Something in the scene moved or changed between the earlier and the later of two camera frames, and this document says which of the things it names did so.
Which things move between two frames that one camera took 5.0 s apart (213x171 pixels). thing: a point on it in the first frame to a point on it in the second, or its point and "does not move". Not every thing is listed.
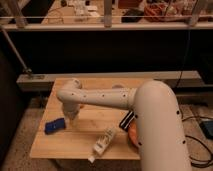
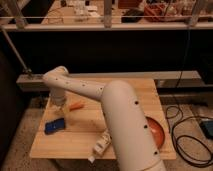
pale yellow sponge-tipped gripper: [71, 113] to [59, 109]
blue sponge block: [53, 126] does not move
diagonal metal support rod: [27, 70] does not move
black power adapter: [207, 127] does not move
